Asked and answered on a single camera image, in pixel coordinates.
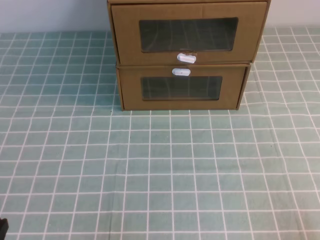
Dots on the white drawer handle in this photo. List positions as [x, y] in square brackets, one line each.
[186, 58]
[184, 72]

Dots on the brown cardboard shoebox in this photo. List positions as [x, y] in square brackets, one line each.
[208, 87]
[154, 32]

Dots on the cyan checkered tablecloth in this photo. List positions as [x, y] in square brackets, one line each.
[74, 166]

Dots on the black object at corner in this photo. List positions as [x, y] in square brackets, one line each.
[4, 226]

